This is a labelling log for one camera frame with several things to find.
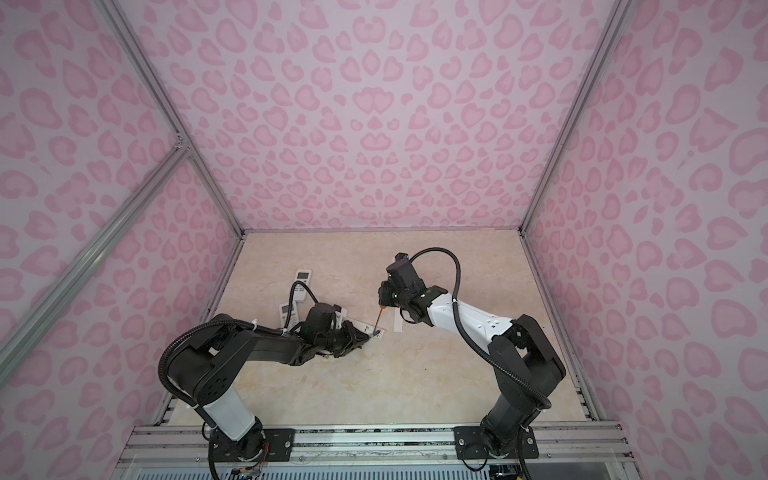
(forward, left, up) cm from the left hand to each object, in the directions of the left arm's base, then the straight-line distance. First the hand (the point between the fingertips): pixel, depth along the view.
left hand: (372, 334), depth 89 cm
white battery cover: (+6, -8, -3) cm, 10 cm away
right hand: (+9, -3, +10) cm, 14 cm away
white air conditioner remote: (+8, +20, +11) cm, 24 cm away
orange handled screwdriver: (+1, -1, -1) cm, 1 cm away
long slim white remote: (+2, +2, -2) cm, 3 cm away
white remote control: (+8, +28, -1) cm, 30 cm away
